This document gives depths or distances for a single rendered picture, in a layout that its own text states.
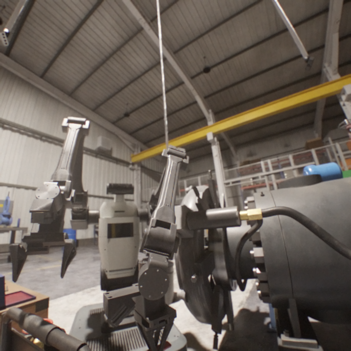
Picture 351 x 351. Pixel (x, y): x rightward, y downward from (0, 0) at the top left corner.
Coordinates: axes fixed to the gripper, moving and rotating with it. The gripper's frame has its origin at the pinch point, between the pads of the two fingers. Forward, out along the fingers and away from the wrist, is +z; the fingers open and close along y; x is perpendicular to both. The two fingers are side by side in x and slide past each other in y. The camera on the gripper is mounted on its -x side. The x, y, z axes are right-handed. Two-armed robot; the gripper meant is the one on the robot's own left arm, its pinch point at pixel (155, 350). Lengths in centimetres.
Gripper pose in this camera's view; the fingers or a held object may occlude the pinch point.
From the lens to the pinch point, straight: 51.5
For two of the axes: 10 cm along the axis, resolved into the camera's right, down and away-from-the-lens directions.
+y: 5.6, -2.9, -7.8
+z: 0.8, 9.5, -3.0
